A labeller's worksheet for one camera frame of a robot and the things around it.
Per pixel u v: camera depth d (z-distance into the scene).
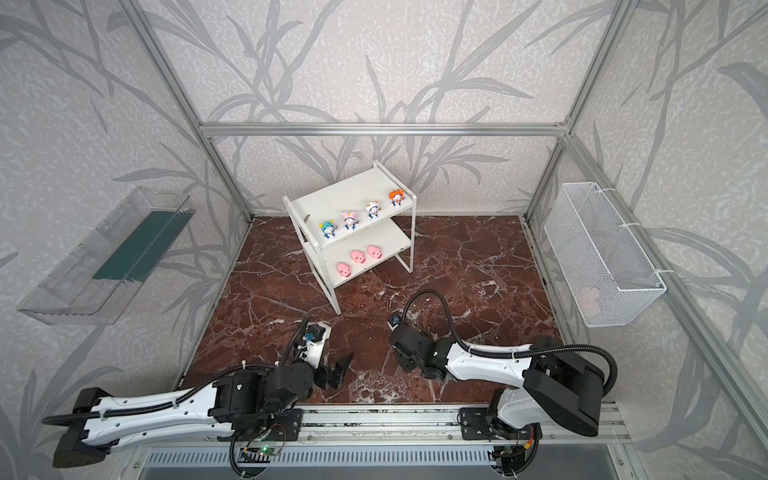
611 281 0.60
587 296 0.74
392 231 0.96
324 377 0.64
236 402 0.54
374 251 0.87
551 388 0.42
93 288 0.64
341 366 0.66
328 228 0.68
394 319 0.75
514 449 0.72
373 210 0.72
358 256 0.86
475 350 0.54
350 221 0.70
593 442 0.72
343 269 0.83
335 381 0.66
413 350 0.64
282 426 0.72
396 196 0.75
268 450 0.70
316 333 0.63
